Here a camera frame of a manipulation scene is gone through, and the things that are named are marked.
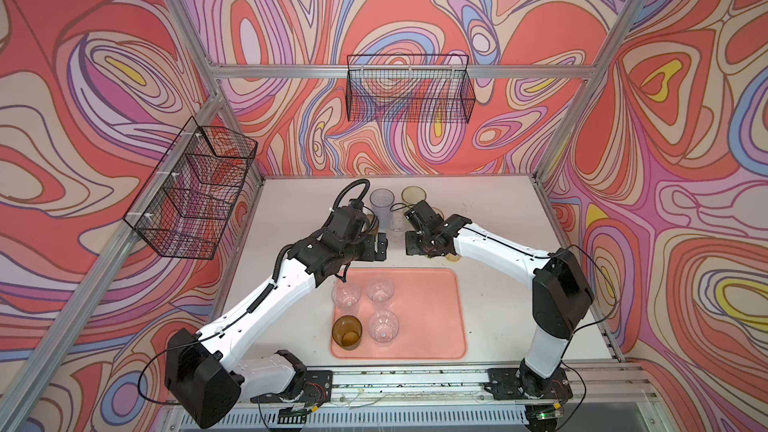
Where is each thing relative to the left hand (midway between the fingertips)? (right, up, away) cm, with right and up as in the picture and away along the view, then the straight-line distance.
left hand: (377, 239), depth 78 cm
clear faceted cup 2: (+2, -25, +5) cm, 26 cm away
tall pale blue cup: (+1, +10, +22) cm, 25 cm away
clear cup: (-9, -18, +9) cm, 22 cm away
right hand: (+12, -5, +11) cm, 17 cm away
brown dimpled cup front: (-8, -26, +3) cm, 27 cm away
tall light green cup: (+12, +13, +22) cm, 28 cm away
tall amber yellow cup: (+17, -2, -15) cm, 22 cm away
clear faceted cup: (+1, -17, +11) cm, 20 cm away
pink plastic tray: (+16, -21, +11) cm, 28 cm away
